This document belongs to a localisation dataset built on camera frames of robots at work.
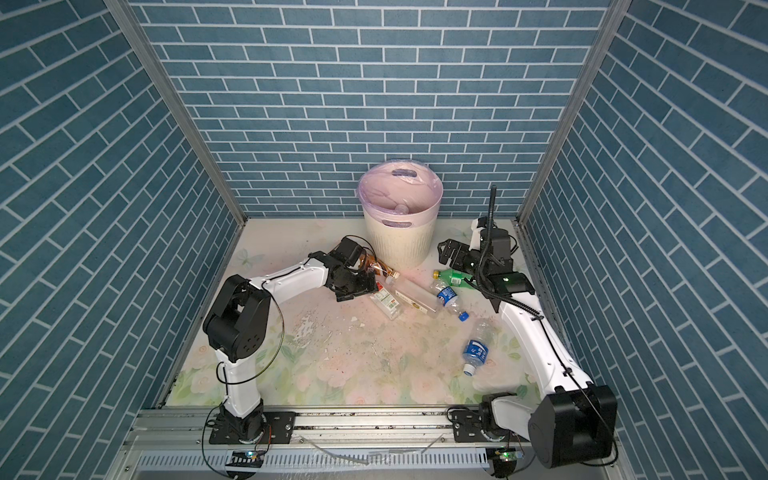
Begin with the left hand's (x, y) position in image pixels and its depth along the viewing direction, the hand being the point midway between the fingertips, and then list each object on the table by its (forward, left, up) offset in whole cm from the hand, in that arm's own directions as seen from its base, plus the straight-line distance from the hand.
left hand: (369, 291), depth 94 cm
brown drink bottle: (+11, -1, 0) cm, 11 cm away
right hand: (+2, -23, +21) cm, 31 cm away
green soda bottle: (+5, -28, +1) cm, 28 cm away
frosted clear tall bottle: (-3, -18, -1) cm, 18 cm away
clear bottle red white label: (-4, -5, +1) cm, 7 cm away
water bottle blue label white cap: (-20, -30, +2) cm, 36 cm away
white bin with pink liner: (+32, -10, +10) cm, 35 cm away
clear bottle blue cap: (-3, -25, 0) cm, 25 cm away
